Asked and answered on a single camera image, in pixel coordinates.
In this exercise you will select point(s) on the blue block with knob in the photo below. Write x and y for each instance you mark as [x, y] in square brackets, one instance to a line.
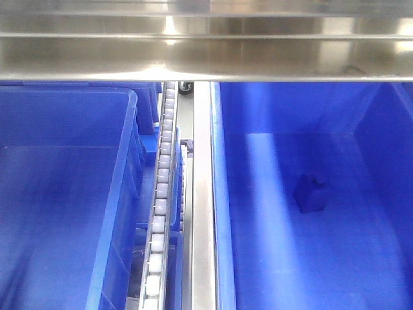
[311, 197]

